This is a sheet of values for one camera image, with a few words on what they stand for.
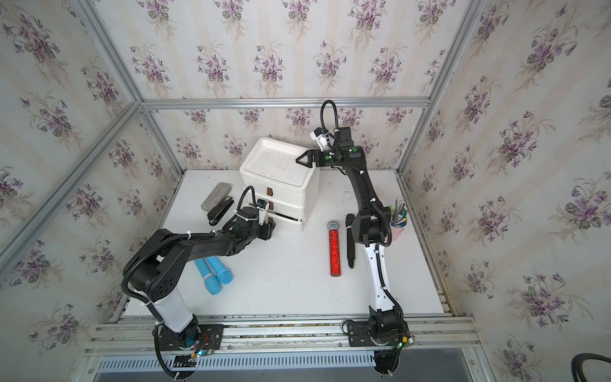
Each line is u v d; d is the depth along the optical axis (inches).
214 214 39.8
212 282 31.9
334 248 34.9
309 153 33.0
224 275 32.7
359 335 28.7
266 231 33.7
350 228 37.9
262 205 33.1
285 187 32.4
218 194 42.2
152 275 18.3
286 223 36.7
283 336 29.4
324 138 33.9
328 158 33.0
